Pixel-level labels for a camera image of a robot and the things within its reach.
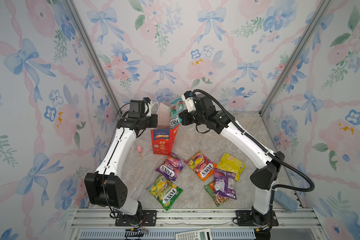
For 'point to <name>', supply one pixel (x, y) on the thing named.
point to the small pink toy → (139, 148)
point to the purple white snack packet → (224, 183)
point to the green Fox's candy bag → (167, 192)
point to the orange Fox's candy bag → (202, 166)
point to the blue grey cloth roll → (284, 201)
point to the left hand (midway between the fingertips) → (156, 117)
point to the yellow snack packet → (230, 164)
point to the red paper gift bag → (164, 140)
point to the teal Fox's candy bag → (176, 107)
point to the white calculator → (203, 234)
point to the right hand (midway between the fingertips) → (179, 113)
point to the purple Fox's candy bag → (171, 167)
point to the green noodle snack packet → (217, 199)
